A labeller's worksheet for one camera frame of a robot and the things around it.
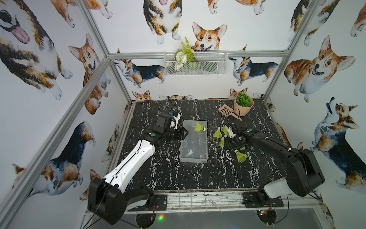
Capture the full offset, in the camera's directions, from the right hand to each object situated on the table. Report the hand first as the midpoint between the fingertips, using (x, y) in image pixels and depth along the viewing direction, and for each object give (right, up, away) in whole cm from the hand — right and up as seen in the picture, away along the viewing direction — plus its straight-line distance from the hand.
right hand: (227, 143), depth 88 cm
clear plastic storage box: (-20, -4, +6) cm, 22 cm away
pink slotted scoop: (+7, +20, +26) cm, 33 cm away
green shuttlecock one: (-17, +8, +12) cm, 22 cm away
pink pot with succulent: (+15, +25, +14) cm, 32 cm away
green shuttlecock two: (-4, +4, +9) cm, 11 cm away
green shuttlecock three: (+1, +7, +12) cm, 14 cm away
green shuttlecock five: (+8, -8, -1) cm, 12 cm away
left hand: (-24, +9, -10) cm, 27 cm away
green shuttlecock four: (-3, -1, +2) cm, 4 cm away
